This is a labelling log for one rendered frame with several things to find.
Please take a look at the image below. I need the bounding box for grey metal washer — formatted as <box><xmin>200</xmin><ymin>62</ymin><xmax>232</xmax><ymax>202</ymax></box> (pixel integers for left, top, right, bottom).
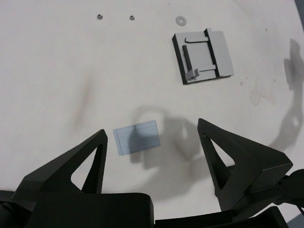
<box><xmin>176</xmin><ymin>15</ymin><xmax>187</xmax><ymax>25</ymax></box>

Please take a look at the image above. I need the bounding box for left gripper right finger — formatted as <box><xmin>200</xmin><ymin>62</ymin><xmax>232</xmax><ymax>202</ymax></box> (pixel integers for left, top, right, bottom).
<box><xmin>197</xmin><ymin>118</ymin><xmax>293</xmax><ymax>211</ymax></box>

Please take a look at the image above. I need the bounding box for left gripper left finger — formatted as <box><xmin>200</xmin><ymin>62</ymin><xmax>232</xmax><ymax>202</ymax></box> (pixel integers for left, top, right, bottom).
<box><xmin>18</xmin><ymin>129</ymin><xmax>108</xmax><ymax>194</ymax></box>

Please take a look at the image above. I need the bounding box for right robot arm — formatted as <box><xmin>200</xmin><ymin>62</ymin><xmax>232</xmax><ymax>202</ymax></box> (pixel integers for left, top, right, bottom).
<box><xmin>273</xmin><ymin>169</ymin><xmax>304</xmax><ymax>208</ymax></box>

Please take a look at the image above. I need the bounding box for grey hex flange nut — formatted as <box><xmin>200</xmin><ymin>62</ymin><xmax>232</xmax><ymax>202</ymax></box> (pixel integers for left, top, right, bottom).
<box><xmin>97</xmin><ymin>13</ymin><xmax>103</xmax><ymax>19</ymax></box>

